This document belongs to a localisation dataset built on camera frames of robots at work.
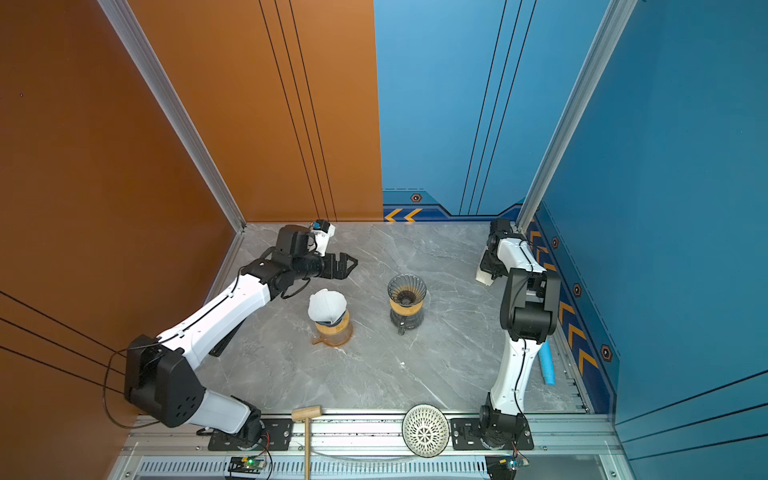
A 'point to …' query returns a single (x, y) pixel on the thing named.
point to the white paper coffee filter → (327, 305)
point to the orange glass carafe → (335, 340)
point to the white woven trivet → (425, 430)
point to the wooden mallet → (306, 413)
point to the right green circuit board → (503, 466)
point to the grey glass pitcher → (403, 322)
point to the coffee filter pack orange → (484, 277)
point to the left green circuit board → (246, 465)
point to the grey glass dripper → (407, 290)
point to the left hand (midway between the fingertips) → (346, 257)
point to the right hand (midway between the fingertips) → (495, 269)
